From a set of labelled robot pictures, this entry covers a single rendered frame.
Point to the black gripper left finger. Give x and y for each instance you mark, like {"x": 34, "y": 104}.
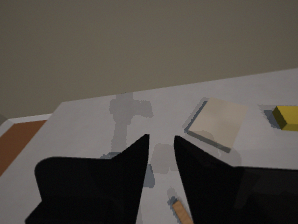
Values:
{"x": 120, "y": 178}

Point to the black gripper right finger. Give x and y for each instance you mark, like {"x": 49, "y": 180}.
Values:
{"x": 217, "y": 192}

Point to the yellow block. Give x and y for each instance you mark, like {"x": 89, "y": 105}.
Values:
{"x": 286, "y": 117}

